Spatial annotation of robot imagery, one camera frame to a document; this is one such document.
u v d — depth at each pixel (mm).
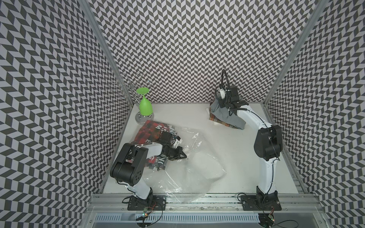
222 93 860
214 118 1014
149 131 958
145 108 877
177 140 884
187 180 784
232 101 737
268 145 543
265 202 642
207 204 753
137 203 665
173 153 827
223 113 932
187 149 891
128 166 465
